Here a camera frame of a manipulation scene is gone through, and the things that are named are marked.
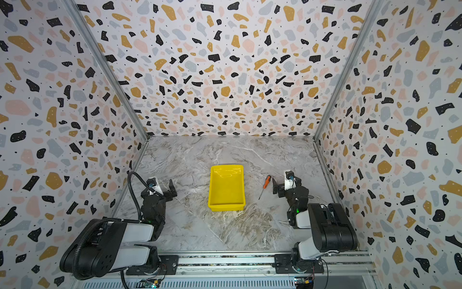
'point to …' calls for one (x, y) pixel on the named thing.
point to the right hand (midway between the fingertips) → (285, 176)
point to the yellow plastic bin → (226, 188)
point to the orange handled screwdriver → (266, 182)
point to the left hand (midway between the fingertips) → (162, 182)
